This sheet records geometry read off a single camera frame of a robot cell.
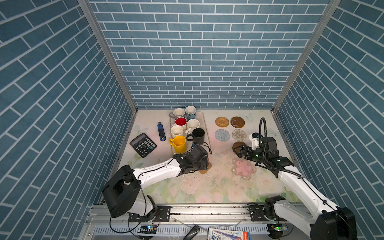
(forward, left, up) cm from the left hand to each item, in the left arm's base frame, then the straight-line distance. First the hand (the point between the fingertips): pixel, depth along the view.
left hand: (205, 164), depth 84 cm
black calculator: (+17, +40, -6) cm, 44 cm away
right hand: (+5, -18, +7) cm, 20 cm away
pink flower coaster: (0, -23, -6) cm, 24 cm away
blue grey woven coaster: (+25, -14, -6) cm, 29 cm away
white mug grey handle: (+41, +18, 0) cm, 45 cm away
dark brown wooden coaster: (+36, -27, -6) cm, 46 cm away
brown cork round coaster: (+16, -23, -6) cm, 29 cm away
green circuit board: (-28, +28, -10) cm, 41 cm away
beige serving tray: (+43, +2, -6) cm, 43 cm away
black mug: (+20, +4, -1) cm, 20 cm away
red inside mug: (+32, +15, 0) cm, 36 cm away
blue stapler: (+27, +29, -6) cm, 41 cm away
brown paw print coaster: (-1, -1, -7) cm, 7 cm away
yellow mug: (+17, +16, -4) cm, 24 cm away
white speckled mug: (+30, +8, -1) cm, 31 cm away
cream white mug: (+26, +19, -2) cm, 32 cm away
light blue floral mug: (+42, +9, 0) cm, 43 cm away
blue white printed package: (-31, -4, -6) cm, 32 cm away
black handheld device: (-30, +7, -3) cm, 31 cm away
